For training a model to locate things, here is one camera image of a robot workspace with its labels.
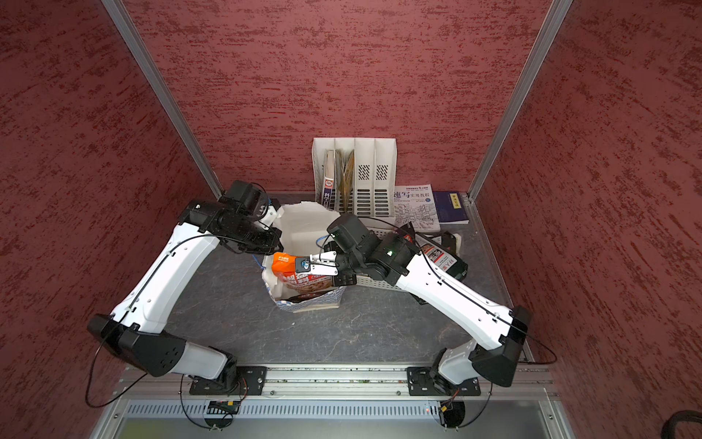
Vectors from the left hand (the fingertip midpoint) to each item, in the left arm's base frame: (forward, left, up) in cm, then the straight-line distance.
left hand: (277, 255), depth 72 cm
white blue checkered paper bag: (+16, -4, -8) cm, 18 cm away
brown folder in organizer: (+42, -16, -2) cm, 45 cm away
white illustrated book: (+42, -47, -24) cm, 67 cm away
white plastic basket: (-9, -23, +3) cm, 25 cm away
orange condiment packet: (-9, -6, +9) cm, 14 cm away
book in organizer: (+31, -11, -7) cm, 34 cm away
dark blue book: (+40, -62, -25) cm, 78 cm away
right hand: (-4, -14, +2) cm, 14 cm away
